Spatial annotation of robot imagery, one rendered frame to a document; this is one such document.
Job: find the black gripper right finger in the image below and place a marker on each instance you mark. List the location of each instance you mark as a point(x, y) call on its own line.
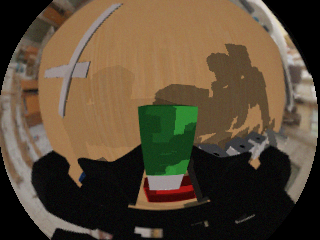
point(206, 170)

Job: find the grey flat bar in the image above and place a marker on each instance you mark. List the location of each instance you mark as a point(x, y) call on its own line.
point(79, 71)
point(80, 47)

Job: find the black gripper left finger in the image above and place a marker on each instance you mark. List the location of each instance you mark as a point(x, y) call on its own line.
point(126, 172)

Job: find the blue open-top tray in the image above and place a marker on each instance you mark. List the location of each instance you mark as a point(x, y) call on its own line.
point(82, 177)

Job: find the red tray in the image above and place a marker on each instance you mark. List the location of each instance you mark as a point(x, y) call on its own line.
point(185, 192)

